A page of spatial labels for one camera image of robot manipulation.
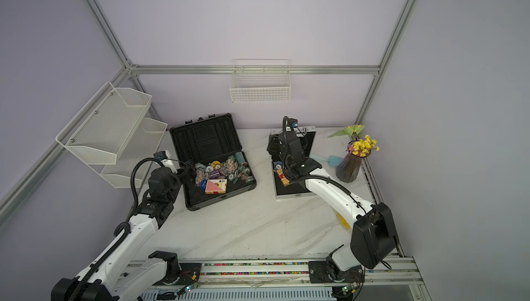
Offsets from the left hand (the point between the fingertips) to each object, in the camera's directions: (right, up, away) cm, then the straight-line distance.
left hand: (182, 166), depth 82 cm
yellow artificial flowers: (+72, +9, -1) cm, 72 cm away
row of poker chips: (+39, -2, +19) cm, 44 cm away
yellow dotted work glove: (+66, -24, +4) cm, 71 cm away
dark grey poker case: (+5, +9, +22) cm, 24 cm away
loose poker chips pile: (+18, -2, +15) cm, 23 cm away
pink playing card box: (+11, -10, +10) cm, 18 cm away
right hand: (+39, +11, +1) cm, 40 cm away
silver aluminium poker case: (+42, -12, +12) cm, 46 cm away
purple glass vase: (+71, -2, +9) cm, 71 cm away
